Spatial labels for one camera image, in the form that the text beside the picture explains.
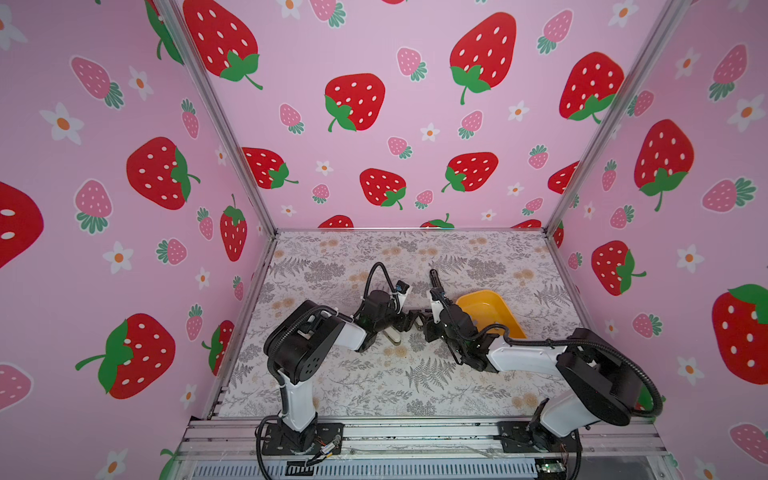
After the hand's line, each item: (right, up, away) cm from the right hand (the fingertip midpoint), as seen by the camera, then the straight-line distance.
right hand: (420, 313), depth 88 cm
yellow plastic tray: (+23, 0, +9) cm, 25 cm away
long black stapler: (+7, +8, +17) cm, 20 cm away
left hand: (-2, +1, +7) cm, 7 cm away
